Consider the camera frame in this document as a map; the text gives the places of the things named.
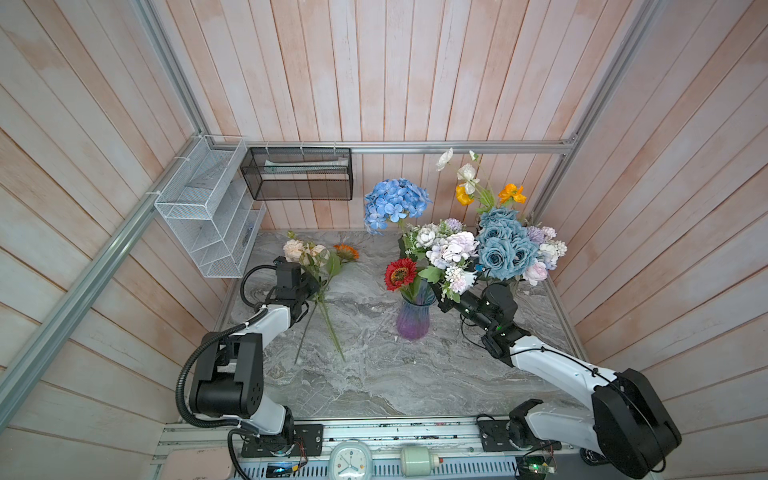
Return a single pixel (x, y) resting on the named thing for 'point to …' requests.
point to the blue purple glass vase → (413, 317)
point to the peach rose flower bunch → (321, 264)
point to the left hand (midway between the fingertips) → (314, 281)
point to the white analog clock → (350, 460)
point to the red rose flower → (399, 273)
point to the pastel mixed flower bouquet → (550, 251)
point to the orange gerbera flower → (346, 253)
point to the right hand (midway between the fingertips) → (428, 277)
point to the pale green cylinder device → (416, 461)
